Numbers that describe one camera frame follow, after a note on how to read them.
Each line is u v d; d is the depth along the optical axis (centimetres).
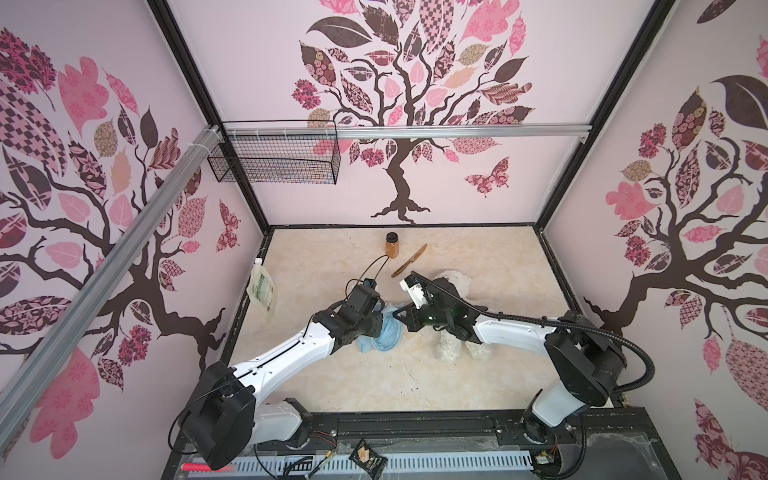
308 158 80
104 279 53
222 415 40
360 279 75
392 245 107
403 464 70
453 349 80
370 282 74
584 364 45
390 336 88
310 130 92
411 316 74
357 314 63
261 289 90
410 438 73
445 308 69
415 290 78
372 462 68
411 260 110
